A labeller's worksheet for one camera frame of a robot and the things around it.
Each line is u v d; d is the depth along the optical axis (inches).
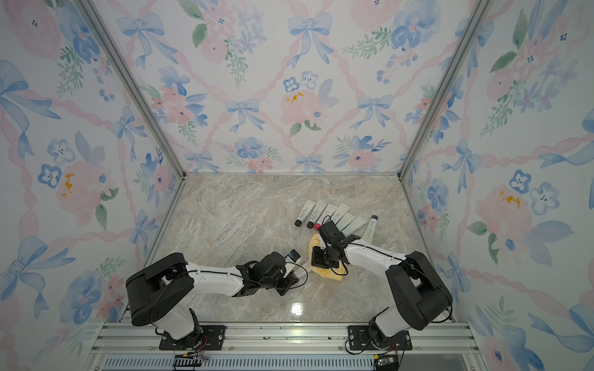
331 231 28.7
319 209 41.7
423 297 17.3
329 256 29.8
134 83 33.8
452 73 32.2
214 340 28.9
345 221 39.8
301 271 33.8
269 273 26.7
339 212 40.9
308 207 41.9
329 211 41.2
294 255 30.4
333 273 30.0
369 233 38.3
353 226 39.3
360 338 28.8
